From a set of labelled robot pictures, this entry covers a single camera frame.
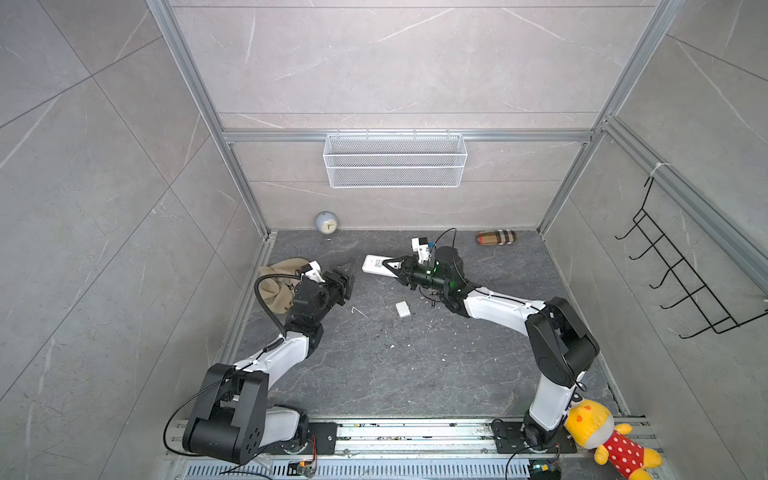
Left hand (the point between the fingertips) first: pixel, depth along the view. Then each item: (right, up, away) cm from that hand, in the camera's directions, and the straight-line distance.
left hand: (357, 259), depth 81 cm
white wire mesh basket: (+10, +34, +20) cm, 40 cm away
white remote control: (+5, -1, +1) cm, 5 cm away
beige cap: (-28, -11, +15) cm, 33 cm away
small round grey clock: (-16, +13, +34) cm, 40 cm away
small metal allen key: (-4, -18, +17) cm, 25 cm away
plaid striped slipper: (+53, +8, +34) cm, 63 cm away
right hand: (+7, -1, +1) cm, 7 cm away
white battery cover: (+14, -17, +16) cm, 27 cm away
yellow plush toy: (+57, -39, -12) cm, 70 cm away
